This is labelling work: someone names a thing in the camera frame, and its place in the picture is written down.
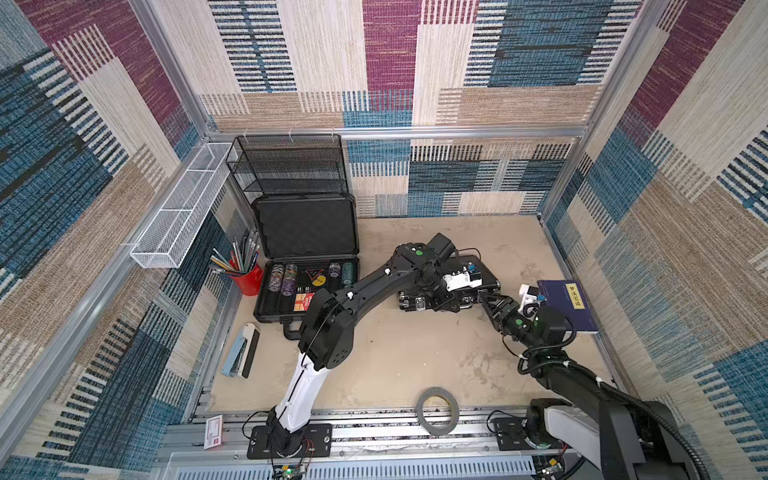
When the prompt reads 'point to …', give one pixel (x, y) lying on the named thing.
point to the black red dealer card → (314, 273)
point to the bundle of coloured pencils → (241, 262)
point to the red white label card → (213, 432)
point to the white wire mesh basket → (169, 236)
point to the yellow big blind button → (319, 281)
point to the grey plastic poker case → (310, 243)
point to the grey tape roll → (455, 410)
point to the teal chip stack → (347, 274)
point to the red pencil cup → (250, 282)
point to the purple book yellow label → (568, 297)
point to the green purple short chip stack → (334, 269)
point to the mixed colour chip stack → (276, 277)
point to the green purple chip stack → (288, 287)
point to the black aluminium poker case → (418, 301)
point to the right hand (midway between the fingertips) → (482, 301)
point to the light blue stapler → (240, 359)
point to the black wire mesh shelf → (292, 164)
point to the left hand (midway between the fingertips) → (458, 307)
